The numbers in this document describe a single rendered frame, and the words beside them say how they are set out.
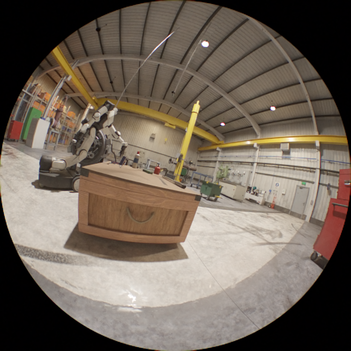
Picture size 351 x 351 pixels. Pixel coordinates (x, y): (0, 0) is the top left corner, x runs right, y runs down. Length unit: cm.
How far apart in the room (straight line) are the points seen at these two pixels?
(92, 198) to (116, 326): 66
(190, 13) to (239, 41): 299
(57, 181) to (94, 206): 89
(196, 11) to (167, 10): 144
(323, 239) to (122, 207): 226
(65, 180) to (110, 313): 136
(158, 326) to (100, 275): 36
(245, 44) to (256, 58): 112
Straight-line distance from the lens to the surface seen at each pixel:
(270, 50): 841
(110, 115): 180
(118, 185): 64
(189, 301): 69
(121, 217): 73
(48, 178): 154
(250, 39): 820
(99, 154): 217
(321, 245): 203
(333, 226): 198
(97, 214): 75
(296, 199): 962
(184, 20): 822
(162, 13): 836
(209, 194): 345
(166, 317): 62
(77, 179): 152
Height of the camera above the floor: 59
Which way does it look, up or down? 2 degrees down
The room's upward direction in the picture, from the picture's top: 16 degrees clockwise
